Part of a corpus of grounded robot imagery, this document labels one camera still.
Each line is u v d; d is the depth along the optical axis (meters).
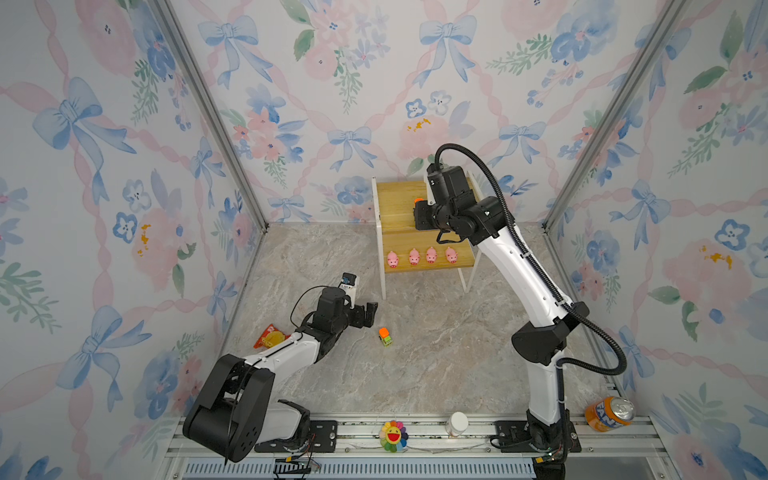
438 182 0.56
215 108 0.87
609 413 0.69
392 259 0.87
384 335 0.89
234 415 0.42
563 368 0.55
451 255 0.88
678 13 0.68
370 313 0.81
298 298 1.00
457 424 0.70
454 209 0.55
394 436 0.73
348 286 0.78
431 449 0.73
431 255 0.88
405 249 0.90
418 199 0.67
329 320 0.68
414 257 0.88
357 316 0.79
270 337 0.89
